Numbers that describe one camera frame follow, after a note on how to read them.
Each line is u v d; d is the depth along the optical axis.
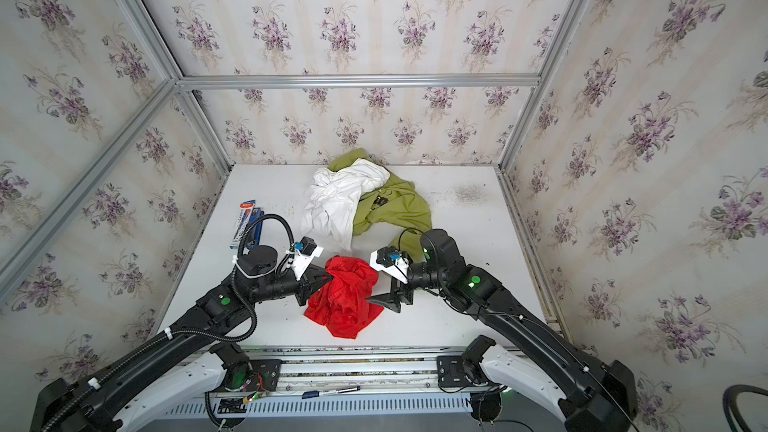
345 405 0.70
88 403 0.40
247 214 1.04
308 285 0.63
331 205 0.98
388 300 0.58
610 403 0.38
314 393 0.70
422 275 0.59
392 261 0.56
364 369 0.75
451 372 0.73
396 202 1.01
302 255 0.63
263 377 0.73
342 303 0.71
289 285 0.64
